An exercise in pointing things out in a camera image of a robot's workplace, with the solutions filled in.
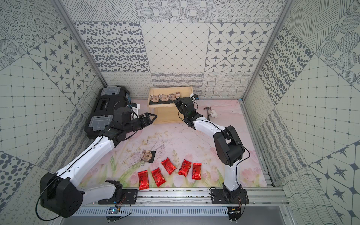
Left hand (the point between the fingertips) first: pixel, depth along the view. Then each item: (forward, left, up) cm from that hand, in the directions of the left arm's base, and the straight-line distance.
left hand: (152, 115), depth 78 cm
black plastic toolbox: (+7, +37, -9) cm, 39 cm away
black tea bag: (+16, +2, -3) cm, 16 cm away
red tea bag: (-29, +4, -24) cm, 38 cm away
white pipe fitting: (+20, -40, -23) cm, 50 cm away
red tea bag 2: (-27, -4, -23) cm, 36 cm away
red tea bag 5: (-22, -26, -25) cm, 42 cm away
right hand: (+16, -12, -3) cm, 20 cm away
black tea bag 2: (+17, -4, -4) cm, 18 cm away
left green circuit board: (-42, +18, -28) cm, 54 cm away
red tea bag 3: (-20, -9, -25) cm, 33 cm away
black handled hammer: (+28, -37, -25) cm, 52 cm away
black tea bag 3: (+19, -11, -3) cm, 22 cm away
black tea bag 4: (-14, +5, -25) cm, 29 cm away
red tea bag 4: (-21, -19, -24) cm, 37 cm away
